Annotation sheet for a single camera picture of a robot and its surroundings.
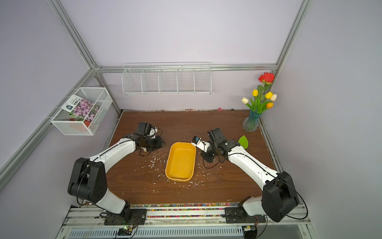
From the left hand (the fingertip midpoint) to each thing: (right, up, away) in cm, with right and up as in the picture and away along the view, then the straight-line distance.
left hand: (164, 145), depth 89 cm
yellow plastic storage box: (+9, -11, +3) cm, 15 cm away
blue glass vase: (+57, +13, +14) cm, 60 cm away
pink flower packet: (-39, +21, -15) cm, 47 cm away
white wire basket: (-44, +12, -15) cm, 48 cm away
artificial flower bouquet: (+61, +28, +5) cm, 67 cm away
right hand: (+23, -2, -5) cm, 23 cm away
